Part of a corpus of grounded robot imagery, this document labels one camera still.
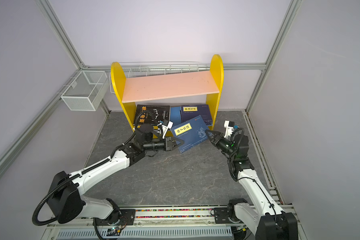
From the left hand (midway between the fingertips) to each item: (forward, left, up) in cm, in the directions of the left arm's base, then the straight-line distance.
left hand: (183, 145), depth 70 cm
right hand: (+6, -11, +1) cm, 13 cm away
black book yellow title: (+26, +18, -5) cm, 31 cm away
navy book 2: (+7, -5, +1) cm, 8 cm away
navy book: (+29, -5, -8) cm, 31 cm away
